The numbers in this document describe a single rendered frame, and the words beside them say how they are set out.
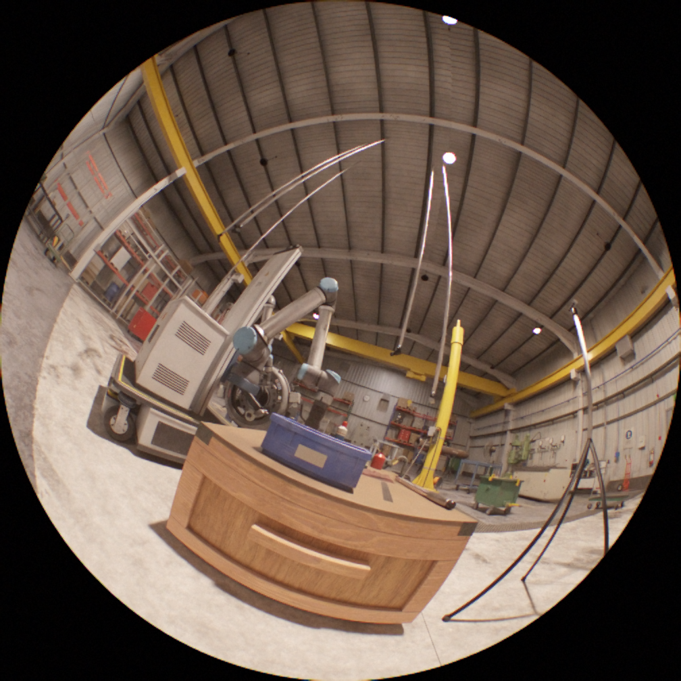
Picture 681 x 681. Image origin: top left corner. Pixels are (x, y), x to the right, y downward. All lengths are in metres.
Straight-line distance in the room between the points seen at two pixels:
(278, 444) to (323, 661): 0.67
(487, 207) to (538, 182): 2.34
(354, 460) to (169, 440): 0.92
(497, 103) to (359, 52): 4.20
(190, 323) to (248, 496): 0.85
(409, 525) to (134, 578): 0.70
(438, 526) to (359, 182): 8.57
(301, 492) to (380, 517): 0.19
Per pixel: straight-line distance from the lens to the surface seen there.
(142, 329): 6.98
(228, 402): 2.30
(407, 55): 8.29
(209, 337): 1.16
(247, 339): 1.14
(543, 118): 8.53
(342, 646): 0.77
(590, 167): 9.14
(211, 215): 9.77
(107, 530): 0.80
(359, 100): 8.03
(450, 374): 5.07
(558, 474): 5.98
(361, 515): 0.52
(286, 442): 0.58
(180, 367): 1.14
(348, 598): 0.72
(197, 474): 0.63
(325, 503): 0.51
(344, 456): 0.56
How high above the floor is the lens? 0.61
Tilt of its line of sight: 24 degrees up
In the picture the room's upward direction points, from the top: 24 degrees clockwise
